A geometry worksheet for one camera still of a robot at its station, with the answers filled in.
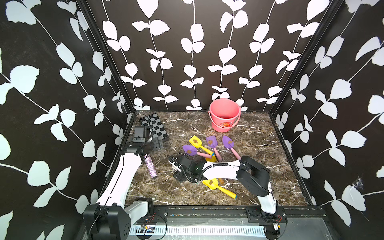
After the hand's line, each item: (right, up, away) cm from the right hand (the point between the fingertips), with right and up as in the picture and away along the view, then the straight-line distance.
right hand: (177, 167), depth 87 cm
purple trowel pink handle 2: (+22, +14, +15) cm, 30 cm away
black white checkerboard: (-18, +24, +20) cm, 36 cm away
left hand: (-11, +17, -6) cm, 21 cm away
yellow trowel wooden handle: (+22, +3, +6) cm, 23 cm away
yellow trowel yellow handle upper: (+12, +13, +14) cm, 22 cm away
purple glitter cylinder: (-15, +1, -1) cm, 15 cm away
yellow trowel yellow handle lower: (+21, -8, -3) cm, 23 cm away
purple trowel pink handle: (+8, +8, +11) cm, 16 cm away
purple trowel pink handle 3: (+35, +12, +14) cm, 39 cm away
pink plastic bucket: (+32, +34, +22) cm, 52 cm away
